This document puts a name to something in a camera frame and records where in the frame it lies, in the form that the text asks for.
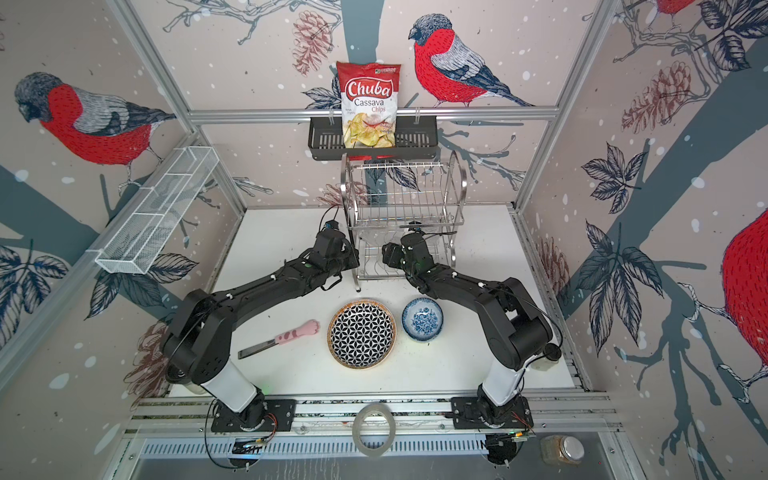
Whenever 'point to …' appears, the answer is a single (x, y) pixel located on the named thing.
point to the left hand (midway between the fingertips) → (359, 252)
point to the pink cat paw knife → (308, 327)
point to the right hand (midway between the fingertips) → (386, 253)
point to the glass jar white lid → (562, 450)
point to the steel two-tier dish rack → (385, 201)
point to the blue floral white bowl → (422, 319)
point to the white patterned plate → (361, 334)
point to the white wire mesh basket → (145, 234)
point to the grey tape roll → (362, 411)
